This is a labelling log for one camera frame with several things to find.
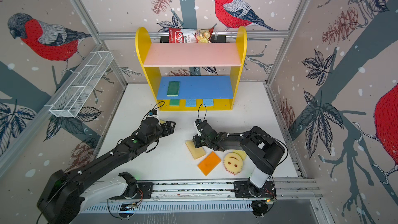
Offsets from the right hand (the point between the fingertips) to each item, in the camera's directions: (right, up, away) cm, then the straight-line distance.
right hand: (191, 142), depth 89 cm
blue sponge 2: (+10, +23, +18) cm, 31 cm away
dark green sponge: (-12, +32, +8) cm, 35 cm away
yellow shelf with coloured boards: (-2, +43, +33) cm, 54 cm away
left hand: (-11, +12, -8) cm, 18 cm away
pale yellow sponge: (+3, -4, -6) cm, 8 cm away
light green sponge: (-13, +23, +15) cm, 31 cm away
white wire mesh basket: (-56, +26, -17) cm, 64 cm away
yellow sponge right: (+28, -4, -6) cm, 29 cm away
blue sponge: (-2, +23, +17) cm, 29 cm away
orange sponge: (+10, -9, -8) cm, 16 cm away
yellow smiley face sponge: (+23, -7, -9) cm, 26 cm away
